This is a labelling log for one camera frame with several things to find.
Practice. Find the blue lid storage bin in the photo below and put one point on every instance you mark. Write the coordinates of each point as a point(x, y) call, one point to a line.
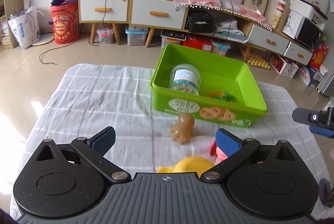
point(136, 36)

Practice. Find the wooden tv cabinet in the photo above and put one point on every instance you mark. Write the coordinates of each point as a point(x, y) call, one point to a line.
point(164, 14)

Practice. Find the red box under cabinet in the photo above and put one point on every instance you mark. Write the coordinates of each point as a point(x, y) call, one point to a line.
point(199, 42)

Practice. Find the clear cotton swab jar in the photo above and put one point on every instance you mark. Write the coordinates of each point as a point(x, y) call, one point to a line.
point(185, 78)

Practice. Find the green plastic storage box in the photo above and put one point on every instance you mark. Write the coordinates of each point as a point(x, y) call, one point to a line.
point(217, 74)

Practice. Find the pink pig toy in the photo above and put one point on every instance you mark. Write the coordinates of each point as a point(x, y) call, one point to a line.
point(215, 151)

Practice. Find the pink fringed cloth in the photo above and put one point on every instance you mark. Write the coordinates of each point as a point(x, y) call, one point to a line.
point(229, 7)

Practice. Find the black bag on shelf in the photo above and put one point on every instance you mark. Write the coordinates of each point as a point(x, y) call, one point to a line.
point(199, 21)

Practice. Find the grey checked table cloth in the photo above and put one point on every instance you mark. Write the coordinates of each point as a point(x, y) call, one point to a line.
point(90, 98)

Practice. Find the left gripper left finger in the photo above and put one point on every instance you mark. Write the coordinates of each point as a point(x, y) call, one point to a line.
point(92, 151)

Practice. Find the yellow toy bowl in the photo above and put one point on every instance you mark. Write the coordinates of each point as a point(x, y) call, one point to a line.
point(193, 164)

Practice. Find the red cartoon bucket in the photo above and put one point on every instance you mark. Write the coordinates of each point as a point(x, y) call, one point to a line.
point(65, 22)

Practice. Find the white paper shopping bag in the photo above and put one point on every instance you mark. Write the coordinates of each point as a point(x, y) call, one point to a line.
point(25, 27)

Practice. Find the yellow egg crate foam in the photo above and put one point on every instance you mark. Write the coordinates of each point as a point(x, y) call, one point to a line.
point(254, 59)

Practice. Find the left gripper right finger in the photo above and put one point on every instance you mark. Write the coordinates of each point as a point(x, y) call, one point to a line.
point(238, 151)

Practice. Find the orange green pumpkin toy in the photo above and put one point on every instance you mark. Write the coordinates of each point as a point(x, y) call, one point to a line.
point(223, 96)

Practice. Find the tan octopus toy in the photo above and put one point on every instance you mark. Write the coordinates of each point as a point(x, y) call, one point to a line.
point(183, 129)

